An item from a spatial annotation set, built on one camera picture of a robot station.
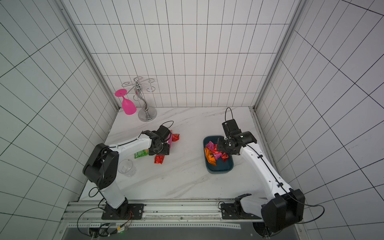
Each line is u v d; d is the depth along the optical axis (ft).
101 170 1.53
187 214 2.39
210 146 3.05
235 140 1.74
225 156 2.91
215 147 2.90
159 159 2.94
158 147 2.31
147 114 3.74
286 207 1.23
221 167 2.92
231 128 1.96
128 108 3.19
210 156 2.92
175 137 3.24
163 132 2.46
